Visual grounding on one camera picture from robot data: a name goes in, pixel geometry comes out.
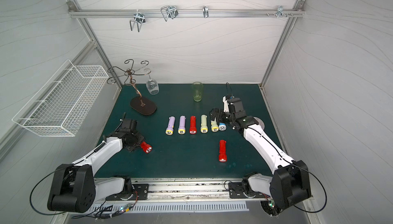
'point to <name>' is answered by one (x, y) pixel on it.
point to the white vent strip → (126, 207)
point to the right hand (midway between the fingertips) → (217, 112)
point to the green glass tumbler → (197, 89)
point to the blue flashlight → (222, 126)
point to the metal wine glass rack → (142, 105)
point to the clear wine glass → (152, 85)
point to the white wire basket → (61, 106)
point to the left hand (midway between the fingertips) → (141, 140)
